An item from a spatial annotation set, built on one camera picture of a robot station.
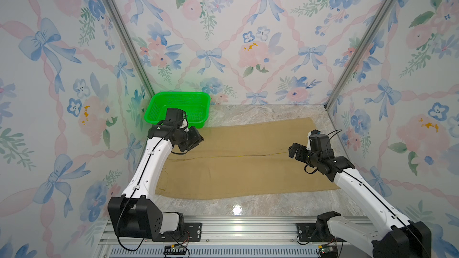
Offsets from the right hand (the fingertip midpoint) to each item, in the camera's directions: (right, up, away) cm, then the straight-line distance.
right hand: (298, 150), depth 83 cm
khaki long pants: (-25, -5, +12) cm, 28 cm away
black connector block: (-55, -39, -10) cm, 68 cm away
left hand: (-44, +5, -4) cm, 44 cm away
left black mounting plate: (-48, -32, -10) cm, 59 cm away
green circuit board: (+9, -40, -10) cm, 42 cm away
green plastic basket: (-54, +24, +30) cm, 66 cm away
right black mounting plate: (0, -32, -10) cm, 34 cm away
